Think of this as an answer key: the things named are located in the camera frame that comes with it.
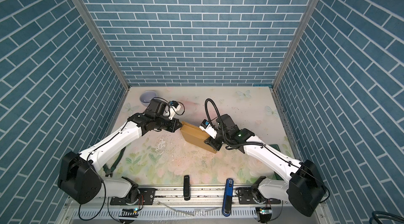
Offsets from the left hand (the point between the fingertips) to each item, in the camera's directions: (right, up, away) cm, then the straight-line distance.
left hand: (182, 125), depth 81 cm
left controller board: (-23, -39, -9) cm, 47 cm away
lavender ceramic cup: (-30, +15, +27) cm, 43 cm away
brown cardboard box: (+7, -6, -3) cm, 10 cm away
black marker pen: (+3, -30, -6) cm, 31 cm away
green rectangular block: (+49, -27, -1) cm, 56 cm away
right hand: (+13, -6, -2) cm, 14 cm away
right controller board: (+41, -41, -8) cm, 58 cm away
